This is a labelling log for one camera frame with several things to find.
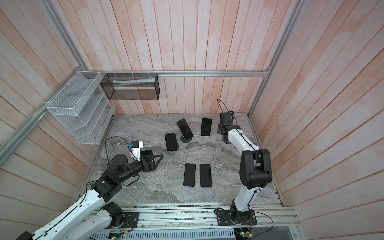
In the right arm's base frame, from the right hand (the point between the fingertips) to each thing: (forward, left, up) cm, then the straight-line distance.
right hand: (229, 128), depth 95 cm
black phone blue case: (-10, +37, -2) cm, 38 cm away
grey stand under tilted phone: (-4, +29, -10) cm, 31 cm away
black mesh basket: (+28, +69, +12) cm, 75 cm away
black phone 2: (+5, +14, -4) cm, 16 cm away
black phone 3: (-26, +25, -12) cm, 38 cm away
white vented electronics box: (-56, +14, -13) cm, 59 cm away
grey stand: (-9, +34, -9) cm, 36 cm away
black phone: (+1, +29, -3) cm, 29 cm away
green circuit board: (-56, -2, -13) cm, 57 cm away
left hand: (-28, +40, +9) cm, 50 cm away
